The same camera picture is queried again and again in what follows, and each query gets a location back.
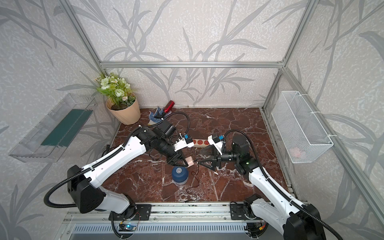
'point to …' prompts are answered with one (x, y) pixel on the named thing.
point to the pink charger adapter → (189, 161)
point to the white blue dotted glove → (157, 116)
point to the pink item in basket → (295, 152)
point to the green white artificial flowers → (116, 89)
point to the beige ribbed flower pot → (129, 115)
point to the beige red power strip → (200, 143)
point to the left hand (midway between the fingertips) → (185, 162)
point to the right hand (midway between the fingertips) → (200, 157)
